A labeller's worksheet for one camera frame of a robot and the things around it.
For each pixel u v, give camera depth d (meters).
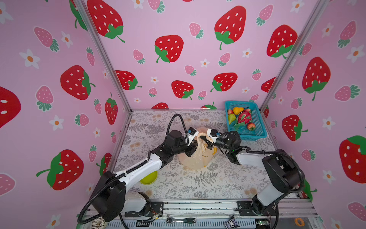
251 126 1.04
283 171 0.47
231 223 0.68
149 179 0.86
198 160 0.80
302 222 0.70
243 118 1.05
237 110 1.13
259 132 0.99
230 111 1.14
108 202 0.41
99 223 0.69
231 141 0.68
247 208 0.75
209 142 0.73
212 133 0.68
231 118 1.09
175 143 0.62
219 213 0.73
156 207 0.74
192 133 0.67
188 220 0.70
